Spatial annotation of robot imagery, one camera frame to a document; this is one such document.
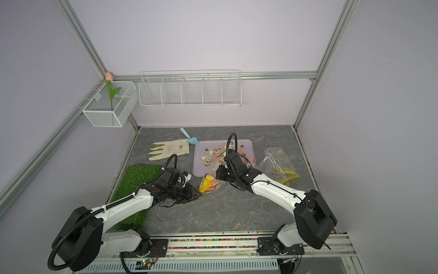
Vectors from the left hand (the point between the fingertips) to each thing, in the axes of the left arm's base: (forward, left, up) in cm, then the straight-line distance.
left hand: (200, 197), depth 80 cm
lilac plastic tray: (+21, +2, -11) cm, 24 cm away
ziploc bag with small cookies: (+13, -40, +2) cm, 42 cm away
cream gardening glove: (+37, +22, -8) cm, 43 cm away
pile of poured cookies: (+28, -9, -5) cm, 30 cm away
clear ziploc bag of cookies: (+14, -39, +3) cm, 42 cm away
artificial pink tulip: (+51, +45, +26) cm, 73 cm away
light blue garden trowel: (+42, +7, -8) cm, 43 cm away
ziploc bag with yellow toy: (+5, -5, +2) cm, 8 cm away
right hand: (+11, -8, +6) cm, 14 cm away
